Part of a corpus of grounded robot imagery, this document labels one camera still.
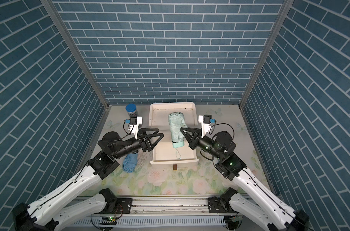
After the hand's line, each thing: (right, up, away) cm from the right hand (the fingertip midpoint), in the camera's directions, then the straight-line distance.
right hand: (184, 130), depth 61 cm
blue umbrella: (-32, -21, +23) cm, 45 cm away
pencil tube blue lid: (-34, +11, +30) cm, 47 cm away
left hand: (-9, -2, -1) cm, 9 cm away
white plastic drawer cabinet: (-15, +8, +23) cm, 28 cm away
